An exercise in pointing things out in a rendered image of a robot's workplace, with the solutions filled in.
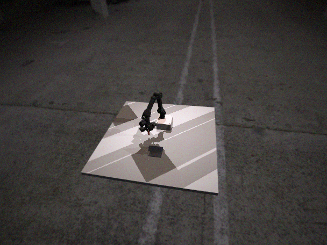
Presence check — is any grey metal panel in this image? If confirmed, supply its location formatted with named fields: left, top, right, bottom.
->
left=148, top=146, right=163, bottom=158

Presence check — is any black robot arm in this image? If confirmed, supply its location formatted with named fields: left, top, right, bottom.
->
left=139, top=91, right=166, bottom=131

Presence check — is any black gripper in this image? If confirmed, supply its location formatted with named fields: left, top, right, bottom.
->
left=139, top=122, right=156, bottom=132

